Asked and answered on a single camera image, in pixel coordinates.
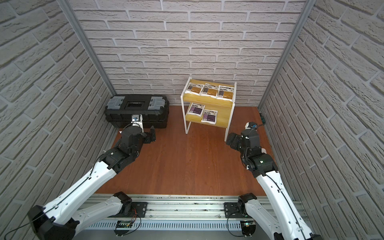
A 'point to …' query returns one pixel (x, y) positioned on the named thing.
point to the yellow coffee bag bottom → (195, 88)
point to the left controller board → (122, 227)
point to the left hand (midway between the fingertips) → (146, 124)
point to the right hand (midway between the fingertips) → (238, 137)
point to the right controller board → (248, 227)
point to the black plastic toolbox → (154, 108)
